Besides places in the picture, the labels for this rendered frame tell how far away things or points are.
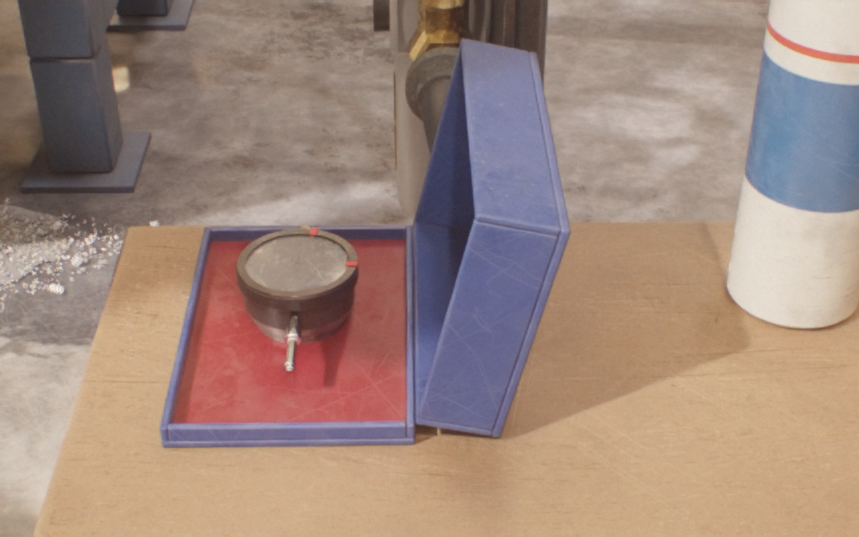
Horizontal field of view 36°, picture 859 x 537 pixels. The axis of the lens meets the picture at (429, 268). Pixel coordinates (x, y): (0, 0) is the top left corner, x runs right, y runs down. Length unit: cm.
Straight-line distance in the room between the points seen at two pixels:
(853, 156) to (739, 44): 147
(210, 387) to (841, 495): 28
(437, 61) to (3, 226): 84
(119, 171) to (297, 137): 24
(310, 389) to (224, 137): 121
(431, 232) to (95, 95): 102
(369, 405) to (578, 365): 10
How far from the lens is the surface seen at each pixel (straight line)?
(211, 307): 66
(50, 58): 166
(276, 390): 61
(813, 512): 57
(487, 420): 57
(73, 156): 172
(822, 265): 65
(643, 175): 171
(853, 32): 59
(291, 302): 61
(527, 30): 95
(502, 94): 61
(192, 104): 189
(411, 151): 112
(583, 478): 57
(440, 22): 98
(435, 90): 91
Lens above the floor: 86
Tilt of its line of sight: 35 degrees down
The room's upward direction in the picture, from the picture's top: straight up
